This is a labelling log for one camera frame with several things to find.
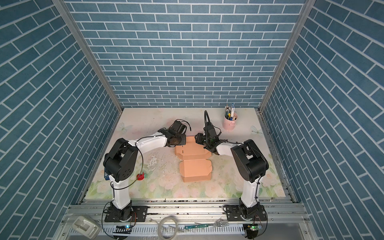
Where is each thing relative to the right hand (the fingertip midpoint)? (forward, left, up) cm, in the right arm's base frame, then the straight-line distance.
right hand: (196, 135), depth 98 cm
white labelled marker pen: (+14, -23, +10) cm, 29 cm away
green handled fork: (-47, -15, -5) cm, 50 cm away
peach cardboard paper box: (-19, -1, -5) cm, 20 cm away
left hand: (-3, +8, -1) cm, 9 cm away
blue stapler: (-30, +49, -2) cm, 57 cm away
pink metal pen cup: (+10, -23, 0) cm, 25 cm away
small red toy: (-29, +29, -4) cm, 41 cm away
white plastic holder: (-53, +47, -3) cm, 71 cm away
